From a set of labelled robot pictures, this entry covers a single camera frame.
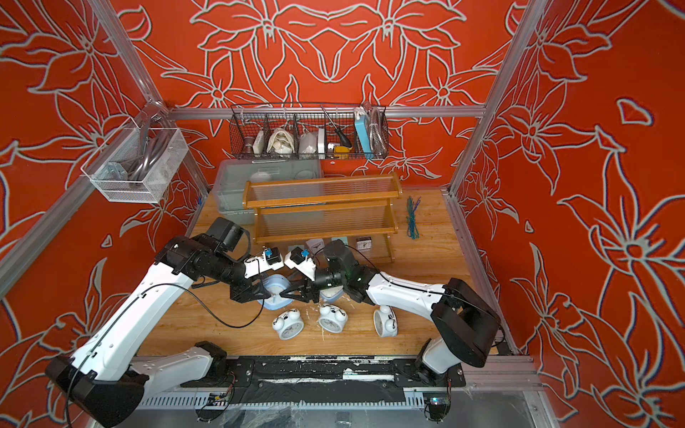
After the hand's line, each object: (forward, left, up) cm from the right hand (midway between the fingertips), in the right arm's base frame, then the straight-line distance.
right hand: (280, 291), depth 69 cm
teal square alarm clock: (+26, -16, -13) cm, 33 cm away
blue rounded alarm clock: (+1, +1, +3) cm, 3 cm away
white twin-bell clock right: (-4, -29, -11) cm, 31 cm away
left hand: (+3, +4, +1) cm, 5 cm away
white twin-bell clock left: (-5, -1, -12) cm, 13 cm away
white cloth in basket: (+49, +6, +13) cm, 51 cm away
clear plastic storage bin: (+49, +28, -3) cm, 56 cm away
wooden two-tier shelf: (+36, -9, -8) cm, 38 cm away
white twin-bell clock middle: (-3, -13, -12) cm, 18 cm away
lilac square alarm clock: (+24, -6, -14) cm, 28 cm away
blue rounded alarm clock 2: (+6, -12, -16) cm, 21 cm away
